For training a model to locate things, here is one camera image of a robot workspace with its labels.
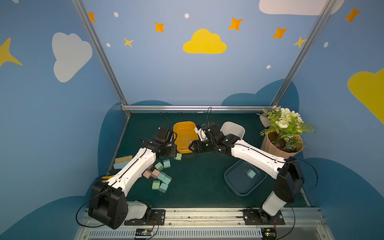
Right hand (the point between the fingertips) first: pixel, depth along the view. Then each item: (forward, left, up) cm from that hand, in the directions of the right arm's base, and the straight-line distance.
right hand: (194, 145), depth 81 cm
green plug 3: (-7, -34, -15) cm, 38 cm away
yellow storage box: (+20, +7, -16) cm, 27 cm away
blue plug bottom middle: (-19, +16, -16) cm, 30 cm away
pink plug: (-11, +22, -15) cm, 29 cm away
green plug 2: (-18, +21, -16) cm, 31 cm away
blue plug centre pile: (-12, +19, -16) cm, 27 cm away
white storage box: (+27, -25, -16) cm, 41 cm away
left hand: (0, +12, -4) cm, 13 cm away
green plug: (+1, +10, -16) cm, 19 cm away
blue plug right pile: (-14, +15, -17) cm, 26 cm away
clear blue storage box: (-10, -25, -17) cm, 32 cm away
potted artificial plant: (+8, -50, +4) cm, 51 cm away
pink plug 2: (-12, +27, -15) cm, 33 cm away
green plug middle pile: (-6, +21, -16) cm, 27 cm away
